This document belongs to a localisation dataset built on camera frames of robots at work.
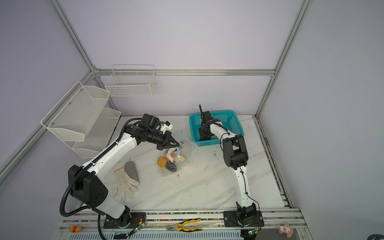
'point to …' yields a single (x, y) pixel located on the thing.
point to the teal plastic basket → (229, 119)
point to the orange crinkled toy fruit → (172, 155)
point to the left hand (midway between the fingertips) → (178, 145)
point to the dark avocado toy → (171, 166)
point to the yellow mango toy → (162, 162)
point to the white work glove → (124, 184)
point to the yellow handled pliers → (177, 228)
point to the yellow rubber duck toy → (75, 228)
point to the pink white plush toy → (285, 228)
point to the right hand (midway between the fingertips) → (204, 132)
